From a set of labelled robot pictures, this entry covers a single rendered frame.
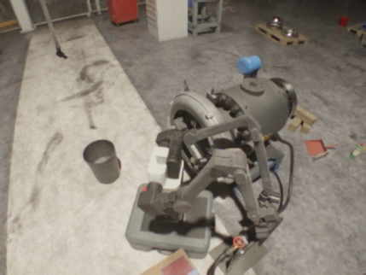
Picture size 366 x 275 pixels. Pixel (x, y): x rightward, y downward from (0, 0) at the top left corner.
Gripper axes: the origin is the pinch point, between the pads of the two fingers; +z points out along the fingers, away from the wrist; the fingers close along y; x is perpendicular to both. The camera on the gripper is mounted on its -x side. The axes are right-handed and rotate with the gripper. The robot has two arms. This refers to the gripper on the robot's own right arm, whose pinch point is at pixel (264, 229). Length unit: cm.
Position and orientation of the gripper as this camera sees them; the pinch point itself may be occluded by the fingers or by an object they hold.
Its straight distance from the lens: 137.5
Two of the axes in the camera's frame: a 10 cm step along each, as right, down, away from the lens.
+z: 5.0, 6.6, 5.7
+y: 1.3, -7.0, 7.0
